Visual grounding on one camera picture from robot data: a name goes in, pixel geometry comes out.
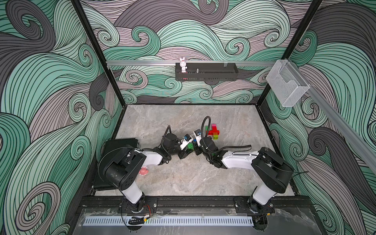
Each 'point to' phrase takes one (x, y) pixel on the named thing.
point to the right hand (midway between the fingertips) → (193, 143)
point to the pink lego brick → (213, 125)
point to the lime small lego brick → (216, 137)
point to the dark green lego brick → (206, 128)
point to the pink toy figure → (143, 171)
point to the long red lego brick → (213, 132)
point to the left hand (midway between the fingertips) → (190, 145)
